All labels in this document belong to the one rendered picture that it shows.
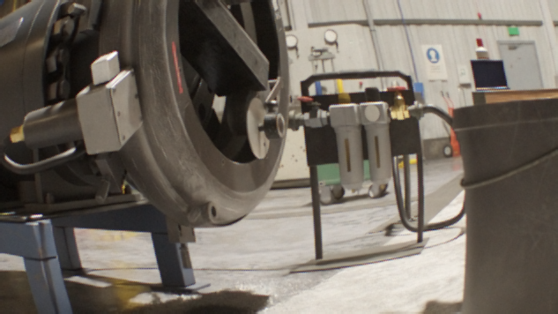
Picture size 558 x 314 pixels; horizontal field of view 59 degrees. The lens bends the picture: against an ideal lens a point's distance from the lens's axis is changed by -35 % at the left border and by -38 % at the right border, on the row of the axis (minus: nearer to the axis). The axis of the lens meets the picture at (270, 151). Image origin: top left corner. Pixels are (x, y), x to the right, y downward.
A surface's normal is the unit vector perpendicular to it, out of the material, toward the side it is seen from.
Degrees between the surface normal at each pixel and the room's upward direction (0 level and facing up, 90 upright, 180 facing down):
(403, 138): 90
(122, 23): 93
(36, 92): 104
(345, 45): 90
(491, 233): 93
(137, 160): 129
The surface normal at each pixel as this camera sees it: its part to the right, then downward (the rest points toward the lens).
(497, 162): -0.78, 0.13
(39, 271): -0.33, 0.03
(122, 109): 0.94, -0.10
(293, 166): -0.57, 0.05
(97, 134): -0.26, 0.40
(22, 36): -0.34, -0.31
